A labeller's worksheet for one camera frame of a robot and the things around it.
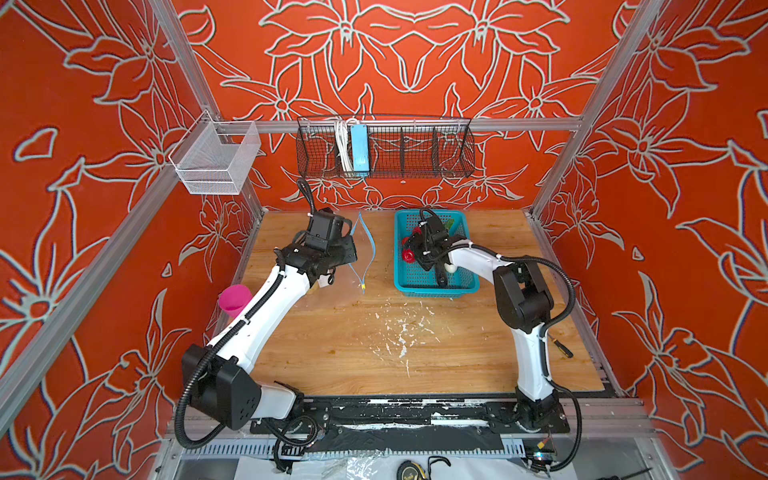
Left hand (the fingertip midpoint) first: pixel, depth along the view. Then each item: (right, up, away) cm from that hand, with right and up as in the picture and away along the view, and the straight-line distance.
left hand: (348, 244), depth 79 cm
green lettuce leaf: (+34, +7, +27) cm, 44 cm away
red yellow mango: (+17, +1, +27) cm, 32 cm away
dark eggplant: (+29, -12, +16) cm, 35 cm away
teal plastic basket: (+19, -13, +18) cm, 29 cm away
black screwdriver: (+61, -30, +4) cm, 68 cm away
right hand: (+17, -1, +21) cm, 27 cm away
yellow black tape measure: (+15, -50, -15) cm, 54 cm away
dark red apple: (+18, -4, +20) cm, 28 cm away
